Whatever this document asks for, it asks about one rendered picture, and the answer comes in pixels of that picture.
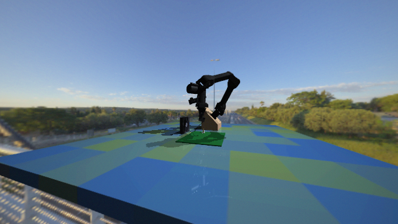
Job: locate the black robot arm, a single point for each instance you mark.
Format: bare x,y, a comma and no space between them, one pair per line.
209,80

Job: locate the green circuit board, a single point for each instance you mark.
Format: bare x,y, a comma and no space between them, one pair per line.
203,138

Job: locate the black computer fan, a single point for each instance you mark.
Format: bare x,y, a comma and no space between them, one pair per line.
184,124

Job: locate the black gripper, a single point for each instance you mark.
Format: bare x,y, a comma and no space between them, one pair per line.
201,105

